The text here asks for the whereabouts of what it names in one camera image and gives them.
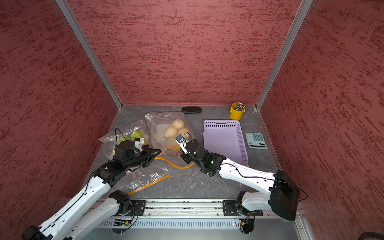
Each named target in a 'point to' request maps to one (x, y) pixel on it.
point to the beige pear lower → (185, 132)
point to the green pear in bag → (136, 134)
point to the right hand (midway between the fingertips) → (183, 148)
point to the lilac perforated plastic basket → (223, 137)
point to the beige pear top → (178, 124)
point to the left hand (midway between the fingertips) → (161, 153)
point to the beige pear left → (171, 132)
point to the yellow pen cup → (234, 114)
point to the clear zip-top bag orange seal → (165, 127)
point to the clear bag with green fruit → (141, 178)
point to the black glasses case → (191, 109)
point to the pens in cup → (240, 106)
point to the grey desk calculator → (255, 140)
